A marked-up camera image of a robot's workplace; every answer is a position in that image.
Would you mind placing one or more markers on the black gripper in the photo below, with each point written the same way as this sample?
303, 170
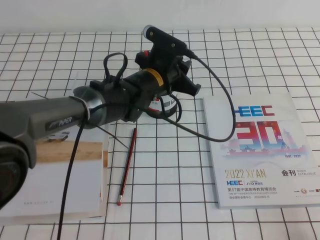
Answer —
168, 69

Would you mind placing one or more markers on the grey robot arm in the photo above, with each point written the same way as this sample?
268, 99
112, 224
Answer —
23, 123

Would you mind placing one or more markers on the black mesh pen holder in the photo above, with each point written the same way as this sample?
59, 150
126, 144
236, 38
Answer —
166, 105

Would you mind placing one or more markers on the red black pencil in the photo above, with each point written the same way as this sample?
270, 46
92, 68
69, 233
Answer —
127, 167

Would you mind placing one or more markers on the HEEC show catalogue book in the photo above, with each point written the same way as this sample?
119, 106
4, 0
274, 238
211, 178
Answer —
262, 157

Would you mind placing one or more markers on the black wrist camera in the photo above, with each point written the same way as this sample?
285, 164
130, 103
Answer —
164, 41

